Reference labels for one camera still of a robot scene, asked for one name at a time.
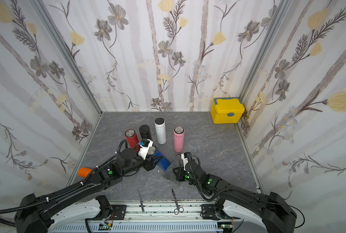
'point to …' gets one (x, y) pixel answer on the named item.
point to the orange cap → (84, 171)
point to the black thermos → (145, 132)
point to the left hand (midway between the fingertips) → (159, 154)
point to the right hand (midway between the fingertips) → (173, 170)
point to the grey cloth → (169, 174)
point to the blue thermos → (164, 163)
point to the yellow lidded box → (226, 110)
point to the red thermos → (131, 139)
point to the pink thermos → (179, 134)
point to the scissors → (181, 209)
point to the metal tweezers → (143, 208)
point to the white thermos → (160, 123)
